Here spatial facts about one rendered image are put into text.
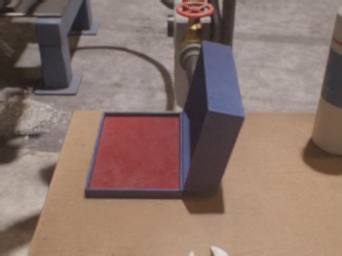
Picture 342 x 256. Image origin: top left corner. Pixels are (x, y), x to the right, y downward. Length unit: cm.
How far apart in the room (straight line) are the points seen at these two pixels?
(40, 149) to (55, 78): 33
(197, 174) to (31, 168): 89
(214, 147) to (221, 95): 5
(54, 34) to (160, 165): 106
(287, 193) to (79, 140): 27
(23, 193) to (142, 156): 73
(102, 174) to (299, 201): 23
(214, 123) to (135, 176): 13
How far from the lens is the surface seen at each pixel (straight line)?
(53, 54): 163
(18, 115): 159
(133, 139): 63
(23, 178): 135
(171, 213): 53
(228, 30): 91
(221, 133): 49
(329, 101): 61
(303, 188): 58
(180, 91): 110
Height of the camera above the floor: 85
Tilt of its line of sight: 35 degrees down
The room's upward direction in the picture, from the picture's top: straight up
